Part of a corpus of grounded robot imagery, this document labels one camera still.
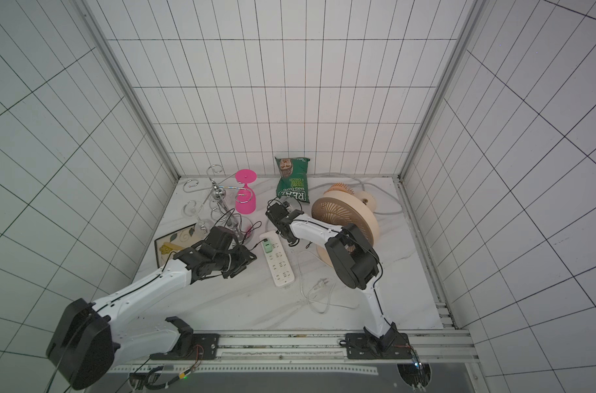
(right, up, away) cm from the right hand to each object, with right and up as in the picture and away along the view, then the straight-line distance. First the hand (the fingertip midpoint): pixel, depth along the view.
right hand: (295, 228), depth 97 cm
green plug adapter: (-10, -5, -9) cm, 14 cm away
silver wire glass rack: (-25, +14, -20) cm, 35 cm away
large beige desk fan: (+14, +11, -28) cm, 33 cm away
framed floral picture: (-51, -7, -2) cm, 52 cm away
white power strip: (-4, -14, -12) cm, 19 cm away
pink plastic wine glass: (-19, +13, -6) cm, 24 cm away
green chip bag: (-1, +20, +9) cm, 22 cm away
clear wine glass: (-32, +9, -24) cm, 41 cm away
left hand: (-15, -10, -15) cm, 24 cm away
